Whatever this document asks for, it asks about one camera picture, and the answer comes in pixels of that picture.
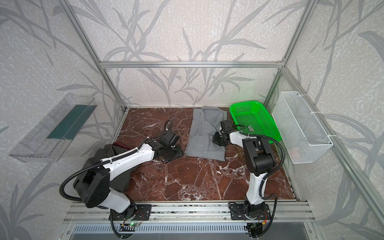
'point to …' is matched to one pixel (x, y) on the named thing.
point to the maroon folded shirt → (120, 144)
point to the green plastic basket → (252, 118)
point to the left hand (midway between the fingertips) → (184, 150)
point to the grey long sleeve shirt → (206, 121)
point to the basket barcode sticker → (250, 128)
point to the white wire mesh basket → (302, 136)
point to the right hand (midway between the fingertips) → (213, 136)
